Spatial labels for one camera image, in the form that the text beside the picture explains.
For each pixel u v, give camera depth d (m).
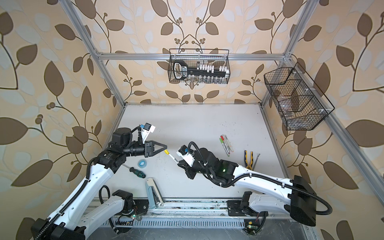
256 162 0.90
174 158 0.69
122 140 0.57
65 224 0.39
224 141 0.99
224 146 0.96
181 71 0.84
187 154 0.60
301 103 0.73
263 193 0.47
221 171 0.54
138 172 0.85
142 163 0.90
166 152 0.68
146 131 0.65
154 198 0.75
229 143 0.98
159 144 0.67
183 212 0.74
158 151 0.66
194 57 0.91
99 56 0.91
